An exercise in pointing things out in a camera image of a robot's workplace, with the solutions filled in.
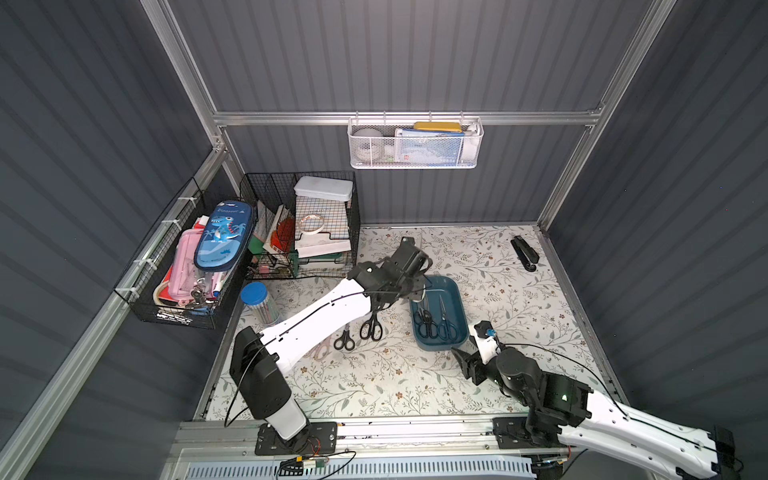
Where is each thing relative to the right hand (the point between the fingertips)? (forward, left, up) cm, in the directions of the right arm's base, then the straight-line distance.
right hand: (467, 342), depth 75 cm
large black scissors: (+10, +26, -14) cm, 31 cm away
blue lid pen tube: (+11, +56, +5) cm, 58 cm away
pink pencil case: (+9, +67, +18) cm, 70 cm away
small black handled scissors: (+13, +9, -13) cm, 20 cm away
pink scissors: (+3, +41, -14) cm, 43 cm away
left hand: (+12, +12, +8) cm, 19 cm away
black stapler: (+40, -31, -13) cm, 52 cm away
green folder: (+30, +52, -5) cm, 60 cm away
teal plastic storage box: (+13, +4, -13) cm, 19 cm away
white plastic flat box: (+52, +43, +9) cm, 68 cm away
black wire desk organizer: (+36, +46, +7) cm, 59 cm away
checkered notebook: (+42, +39, +7) cm, 57 cm away
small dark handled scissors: (+6, +34, -14) cm, 37 cm away
